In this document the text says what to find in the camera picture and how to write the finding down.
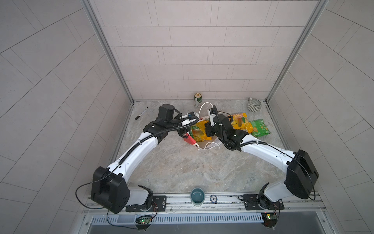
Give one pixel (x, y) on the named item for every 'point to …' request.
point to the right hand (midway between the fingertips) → (204, 125)
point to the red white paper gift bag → (202, 145)
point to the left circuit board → (143, 222)
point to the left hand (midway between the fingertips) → (196, 120)
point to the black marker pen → (138, 116)
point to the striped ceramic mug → (253, 105)
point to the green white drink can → (197, 99)
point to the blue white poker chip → (213, 199)
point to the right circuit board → (270, 219)
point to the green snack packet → (259, 128)
